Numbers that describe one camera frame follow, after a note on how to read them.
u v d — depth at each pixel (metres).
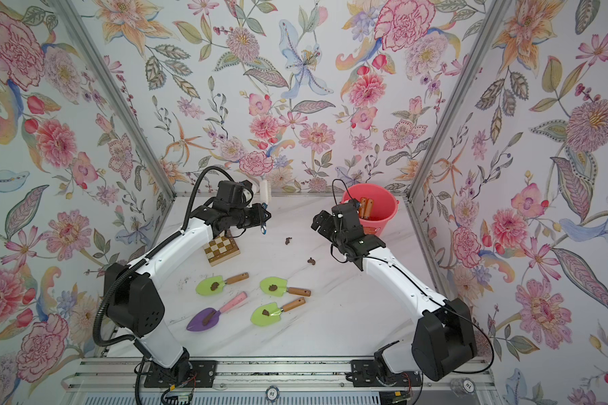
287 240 1.04
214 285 0.92
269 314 0.86
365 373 0.73
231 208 0.67
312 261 0.98
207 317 0.85
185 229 0.55
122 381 0.74
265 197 0.85
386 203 0.96
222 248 0.98
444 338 0.41
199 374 0.73
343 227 0.62
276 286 0.92
